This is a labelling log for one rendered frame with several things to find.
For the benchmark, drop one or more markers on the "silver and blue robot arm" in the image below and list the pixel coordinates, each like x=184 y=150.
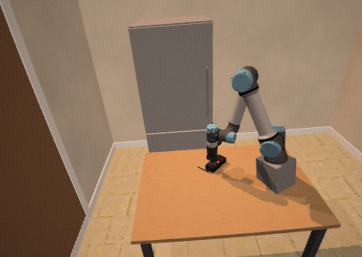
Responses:
x=271 y=138

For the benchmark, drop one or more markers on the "black power strip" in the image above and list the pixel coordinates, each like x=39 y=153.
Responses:
x=209 y=166

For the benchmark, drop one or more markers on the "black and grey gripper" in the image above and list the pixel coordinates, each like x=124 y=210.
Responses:
x=212 y=150

